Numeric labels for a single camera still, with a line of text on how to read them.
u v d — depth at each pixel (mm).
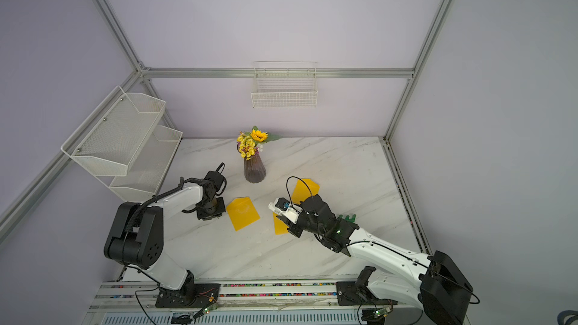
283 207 636
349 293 733
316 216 573
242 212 933
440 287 402
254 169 971
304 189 1006
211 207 769
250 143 839
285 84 949
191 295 683
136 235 458
